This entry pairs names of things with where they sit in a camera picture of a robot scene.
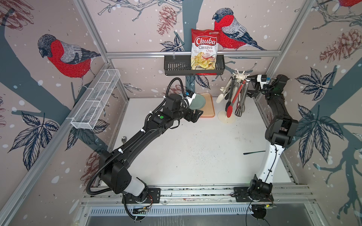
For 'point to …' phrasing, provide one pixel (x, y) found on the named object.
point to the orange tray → (208, 109)
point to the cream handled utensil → (234, 92)
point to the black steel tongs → (231, 92)
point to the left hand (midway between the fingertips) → (198, 105)
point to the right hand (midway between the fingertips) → (243, 82)
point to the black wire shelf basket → (181, 65)
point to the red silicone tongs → (229, 108)
